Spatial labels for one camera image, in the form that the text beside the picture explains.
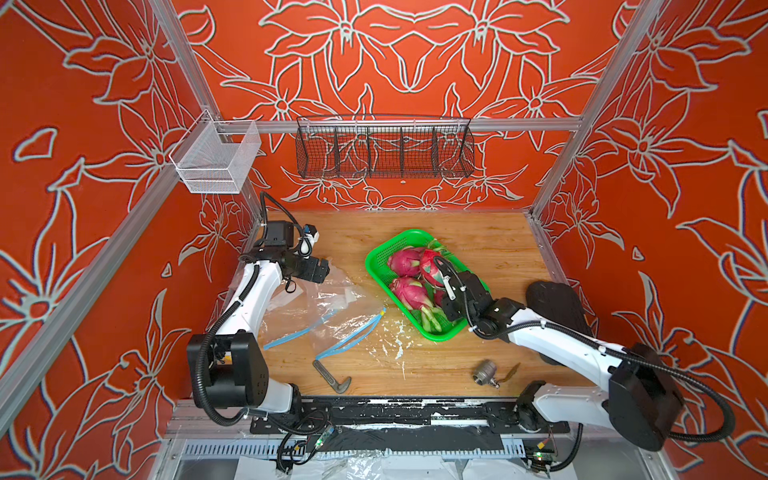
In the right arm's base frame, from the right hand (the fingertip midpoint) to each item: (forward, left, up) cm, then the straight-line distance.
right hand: (447, 290), depth 85 cm
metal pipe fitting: (-21, -8, -7) cm, 24 cm away
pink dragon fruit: (+10, +12, 0) cm, 16 cm away
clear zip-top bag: (-8, +29, -1) cm, 31 cm away
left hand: (+6, +40, +4) cm, 41 cm away
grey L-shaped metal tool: (-25, +30, -10) cm, 40 cm away
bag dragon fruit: (+4, +6, +6) cm, 9 cm away
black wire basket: (+42, +19, +21) cm, 51 cm away
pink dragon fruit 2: (-1, +10, -1) cm, 10 cm away
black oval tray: (0, -34, -7) cm, 35 cm away
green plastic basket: (+13, +21, -8) cm, 26 cm away
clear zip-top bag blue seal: (-2, +47, -9) cm, 48 cm away
